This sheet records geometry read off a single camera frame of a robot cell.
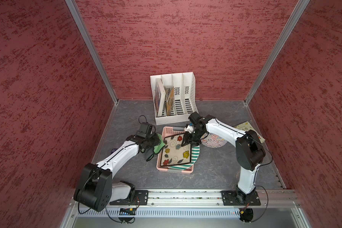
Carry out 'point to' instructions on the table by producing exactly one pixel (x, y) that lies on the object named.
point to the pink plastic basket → (167, 131)
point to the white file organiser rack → (185, 93)
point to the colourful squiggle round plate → (213, 140)
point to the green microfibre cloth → (156, 148)
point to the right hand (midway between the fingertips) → (185, 148)
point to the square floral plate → (173, 152)
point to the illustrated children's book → (246, 126)
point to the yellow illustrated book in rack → (169, 95)
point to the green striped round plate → (195, 151)
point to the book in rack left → (159, 97)
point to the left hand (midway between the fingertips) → (158, 143)
